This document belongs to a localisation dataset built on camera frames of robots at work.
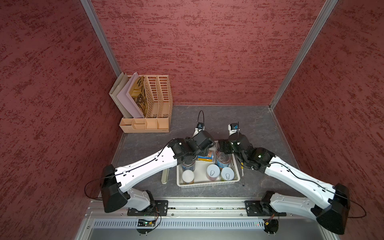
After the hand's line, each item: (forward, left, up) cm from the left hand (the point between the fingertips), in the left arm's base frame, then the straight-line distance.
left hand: (198, 146), depth 74 cm
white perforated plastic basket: (-11, -2, -21) cm, 23 cm away
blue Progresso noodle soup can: (-3, -14, -9) cm, 17 cm away
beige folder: (+29, +51, +9) cm, 59 cm away
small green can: (-10, -16, -14) cm, 23 cm away
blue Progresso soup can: (-7, +4, -10) cm, 13 cm away
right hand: (+3, -14, -2) cm, 15 cm away
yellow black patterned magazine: (+41, +41, 0) cm, 58 cm away
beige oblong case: (-10, +19, -18) cm, 28 cm away
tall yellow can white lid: (+1, -2, -16) cm, 17 cm away
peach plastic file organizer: (+48, +30, -7) cm, 58 cm away
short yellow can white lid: (-11, +5, -13) cm, 18 cm away
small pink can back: (-8, -8, -15) cm, 19 cm away
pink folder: (+29, +46, 0) cm, 54 cm away
